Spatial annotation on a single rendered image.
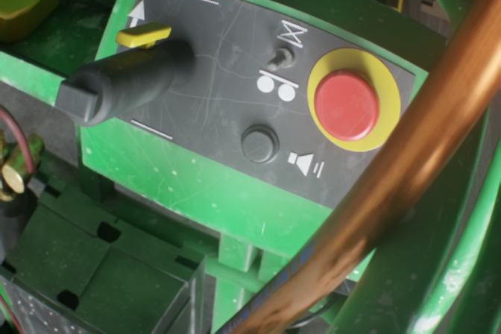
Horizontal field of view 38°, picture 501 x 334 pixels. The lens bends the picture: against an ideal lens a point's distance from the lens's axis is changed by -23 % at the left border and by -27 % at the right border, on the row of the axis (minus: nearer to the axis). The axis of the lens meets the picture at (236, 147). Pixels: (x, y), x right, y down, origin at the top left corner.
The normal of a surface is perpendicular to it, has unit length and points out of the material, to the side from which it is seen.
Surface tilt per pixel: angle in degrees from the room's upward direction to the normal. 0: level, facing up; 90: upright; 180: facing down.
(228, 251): 90
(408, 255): 9
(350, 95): 58
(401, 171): 87
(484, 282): 27
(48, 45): 0
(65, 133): 0
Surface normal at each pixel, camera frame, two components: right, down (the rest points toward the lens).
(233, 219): -0.44, 0.66
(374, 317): -0.07, -0.71
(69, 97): -0.33, 0.20
